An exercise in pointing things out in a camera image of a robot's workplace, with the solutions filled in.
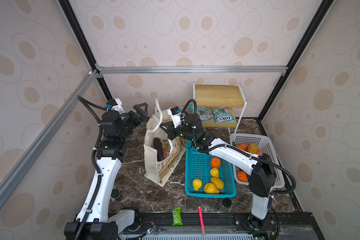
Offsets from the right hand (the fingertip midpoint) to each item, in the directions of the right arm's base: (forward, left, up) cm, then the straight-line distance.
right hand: (161, 125), depth 73 cm
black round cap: (-30, -31, -23) cm, 49 cm away
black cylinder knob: (-26, +23, -21) cm, 41 cm away
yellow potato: (+3, -55, -26) cm, 61 cm away
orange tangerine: (-7, -30, -27) cm, 40 cm away
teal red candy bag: (+22, -24, -13) cm, 35 cm away
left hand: (+1, +4, +12) cm, 13 cm away
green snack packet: (-34, -7, -30) cm, 46 cm away
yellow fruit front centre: (-22, -25, -26) cm, 42 cm away
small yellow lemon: (-12, -29, -28) cm, 42 cm away
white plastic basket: (+5, -64, -27) cm, 69 cm away
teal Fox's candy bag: (+21, -36, -14) cm, 44 cm away
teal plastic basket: (-6, -20, -32) cm, 38 cm away
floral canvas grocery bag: (-4, +2, -19) cm, 19 cm away
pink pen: (-36, -19, -31) cm, 51 cm away
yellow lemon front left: (-19, -18, -27) cm, 38 cm away
